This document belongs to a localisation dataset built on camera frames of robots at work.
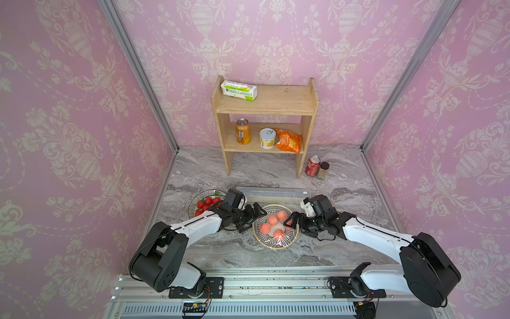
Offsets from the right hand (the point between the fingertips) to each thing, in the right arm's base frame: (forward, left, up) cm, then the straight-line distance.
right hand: (291, 226), depth 84 cm
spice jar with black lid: (+29, -21, -2) cm, 36 cm away
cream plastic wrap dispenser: (+15, +7, +1) cm, 17 cm away
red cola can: (+30, -15, +4) cm, 34 cm away
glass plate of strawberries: (+13, +41, -1) cm, 43 cm away
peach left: (+1, +11, -2) cm, 11 cm away
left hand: (+3, +12, +1) cm, 13 cm away
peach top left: (+4, +7, -2) cm, 9 cm away
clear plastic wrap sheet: (0, +9, -4) cm, 10 cm away
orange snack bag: (+30, -1, +21) cm, 37 cm away
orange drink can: (+34, +19, +25) cm, 46 cm away
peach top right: (+6, +3, 0) cm, 6 cm away
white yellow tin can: (+32, +8, +22) cm, 40 cm away
